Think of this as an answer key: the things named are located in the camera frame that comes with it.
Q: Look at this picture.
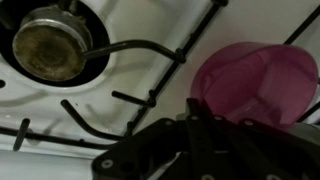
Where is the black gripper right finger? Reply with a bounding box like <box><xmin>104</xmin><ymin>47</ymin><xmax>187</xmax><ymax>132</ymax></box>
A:
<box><xmin>203</xmin><ymin>101</ymin><xmax>320</xmax><ymax>180</ymax></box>

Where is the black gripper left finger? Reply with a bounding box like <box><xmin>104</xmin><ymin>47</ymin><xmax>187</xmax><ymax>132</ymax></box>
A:
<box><xmin>91</xmin><ymin>97</ymin><xmax>210</xmax><ymax>180</ymax></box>

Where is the pink translucent bowl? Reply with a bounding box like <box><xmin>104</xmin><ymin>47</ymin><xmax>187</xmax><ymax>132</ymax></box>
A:
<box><xmin>190</xmin><ymin>41</ymin><xmax>320</xmax><ymax>132</ymax></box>

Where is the white gas stove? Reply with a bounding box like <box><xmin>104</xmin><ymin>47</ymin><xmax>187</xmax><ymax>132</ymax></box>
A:
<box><xmin>0</xmin><ymin>0</ymin><xmax>320</xmax><ymax>180</ymax></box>

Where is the round metal stove burner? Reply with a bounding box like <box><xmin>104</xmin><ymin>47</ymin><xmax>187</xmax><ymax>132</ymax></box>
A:
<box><xmin>11</xmin><ymin>4</ymin><xmax>95</xmax><ymax>83</ymax></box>

